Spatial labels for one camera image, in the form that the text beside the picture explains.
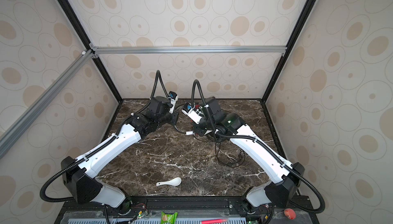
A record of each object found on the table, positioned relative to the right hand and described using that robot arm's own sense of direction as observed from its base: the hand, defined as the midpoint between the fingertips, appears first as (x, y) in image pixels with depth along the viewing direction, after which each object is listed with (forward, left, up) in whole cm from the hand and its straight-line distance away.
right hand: (194, 120), depth 72 cm
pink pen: (-37, -9, -28) cm, 47 cm away
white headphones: (-4, +3, -4) cm, 7 cm away
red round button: (-34, -43, -26) cm, 61 cm away
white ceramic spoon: (-20, +11, -28) cm, 36 cm away
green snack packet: (-36, +12, -26) cm, 46 cm away
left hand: (+6, +6, +1) cm, 9 cm away
